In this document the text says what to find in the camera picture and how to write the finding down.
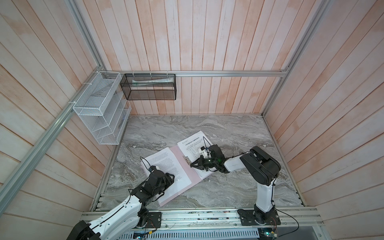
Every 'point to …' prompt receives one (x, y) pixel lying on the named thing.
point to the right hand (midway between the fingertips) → (191, 165)
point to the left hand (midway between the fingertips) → (172, 181)
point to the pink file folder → (186, 165)
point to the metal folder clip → (188, 160)
